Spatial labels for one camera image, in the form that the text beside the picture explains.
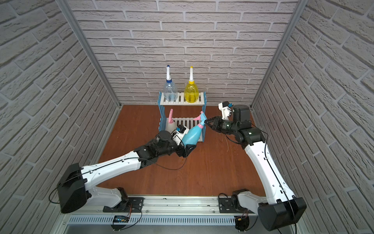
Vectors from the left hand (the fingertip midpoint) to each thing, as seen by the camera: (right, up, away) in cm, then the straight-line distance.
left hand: (190, 136), depth 75 cm
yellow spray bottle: (+1, +25, +13) cm, 28 cm away
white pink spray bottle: (-13, +5, +15) cm, 21 cm away
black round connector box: (+26, -43, -4) cm, 50 cm away
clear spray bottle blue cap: (-12, +27, +12) cm, 32 cm away
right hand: (+6, +7, -6) cm, 11 cm away
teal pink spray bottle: (+1, +1, -6) cm, 6 cm away
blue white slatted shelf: (-2, +6, +32) cm, 33 cm away
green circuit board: (-35, -42, -3) cm, 55 cm away
